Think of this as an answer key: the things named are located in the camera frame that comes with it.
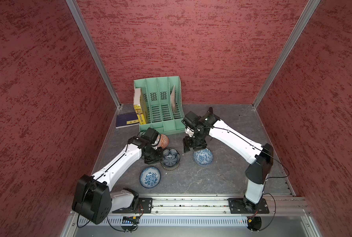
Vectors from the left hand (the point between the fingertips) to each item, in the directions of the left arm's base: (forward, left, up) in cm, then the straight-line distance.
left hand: (161, 162), depth 79 cm
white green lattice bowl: (-2, -5, -2) cm, 6 cm away
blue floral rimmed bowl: (-5, +7, -9) cm, 12 cm away
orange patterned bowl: (+18, 0, -8) cm, 19 cm away
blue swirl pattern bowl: (+7, -25, -8) cm, 27 cm away
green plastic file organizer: (+54, +4, -10) cm, 55 cm away
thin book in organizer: (+45, -5, +7) cm, 46 cm away
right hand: (+2, -16, +8) cm, 18 cm away
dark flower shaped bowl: (+3, -5, -3) cm, 6 cm away
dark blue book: (+37, +31, -9) cm, 49 cm away
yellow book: (+27, +15, +9) cm, 33 cm away
